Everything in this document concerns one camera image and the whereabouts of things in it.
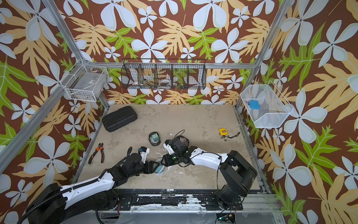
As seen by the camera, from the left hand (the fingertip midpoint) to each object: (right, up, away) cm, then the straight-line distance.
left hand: (157, 162), depth 83 cm
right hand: (+3, 0, 0) cm, 3 cm away
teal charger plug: (+1, -4, -1) cm, 4 cm away
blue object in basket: (+60, +35, +2) cm, 70 cm away
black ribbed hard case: (-33, +27, +21) cm, 47 cm away
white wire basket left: (-46, +50, +3) cm, 68 cm away
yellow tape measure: (+46, +17, +19) cm, 52 cm away
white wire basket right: (+66, +34, +1) cm, 74 cm away
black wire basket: (+3, +58, +13) cm, 59 cm away
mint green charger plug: (-4, +13, +15) cm, 21 cm away
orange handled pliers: (-42, +6, +13) cm, 44 cm away
